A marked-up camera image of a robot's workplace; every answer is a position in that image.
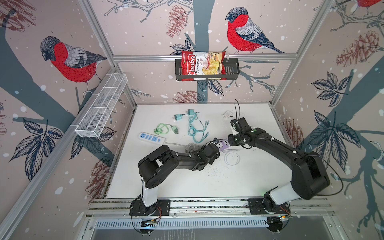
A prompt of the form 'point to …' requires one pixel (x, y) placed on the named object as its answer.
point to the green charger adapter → (175, 130)
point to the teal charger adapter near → (178, 116)
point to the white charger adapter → (227, 114)
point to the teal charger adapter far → (190, 112)
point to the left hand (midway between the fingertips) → (211, 151)
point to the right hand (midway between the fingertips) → (228, 142)
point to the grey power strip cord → (190, 146)
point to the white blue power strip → (154, 138)
